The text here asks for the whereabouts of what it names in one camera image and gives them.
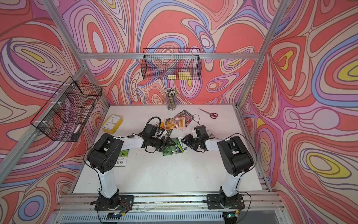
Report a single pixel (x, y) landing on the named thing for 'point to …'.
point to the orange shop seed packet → (179, 123)
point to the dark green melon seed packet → (180, 146)
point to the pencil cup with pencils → (171, 100)
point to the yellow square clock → (112, 123)
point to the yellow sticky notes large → (184, 75)
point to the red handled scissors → (213, 115)
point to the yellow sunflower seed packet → (161, 125)
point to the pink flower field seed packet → (188, 117)
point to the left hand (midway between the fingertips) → (173, 147)
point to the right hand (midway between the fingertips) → (183, 145)
